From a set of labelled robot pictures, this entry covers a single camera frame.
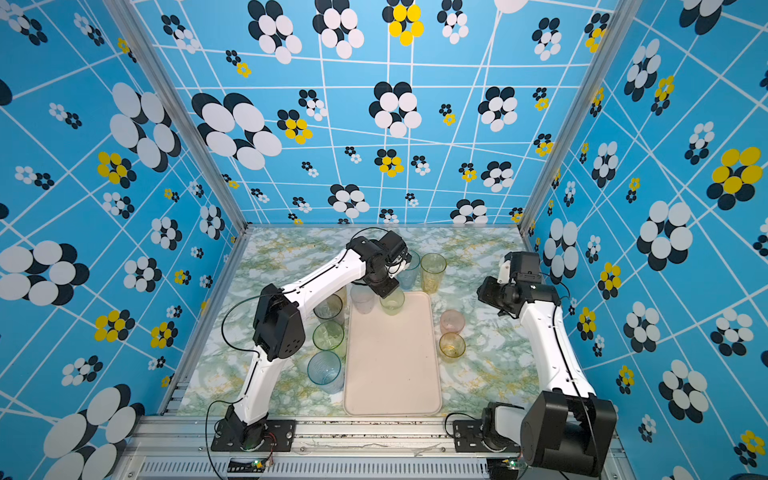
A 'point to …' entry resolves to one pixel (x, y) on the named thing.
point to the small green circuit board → (257, 466)
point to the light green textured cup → (393, 303)
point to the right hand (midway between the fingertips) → (487, 291)
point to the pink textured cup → (452, 321)
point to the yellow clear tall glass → (432, 267)
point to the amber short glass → (452, 346)
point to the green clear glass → (330, 335)
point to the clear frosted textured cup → (363, 297)
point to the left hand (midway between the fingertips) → (388, 287)
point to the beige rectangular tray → (391, 361)
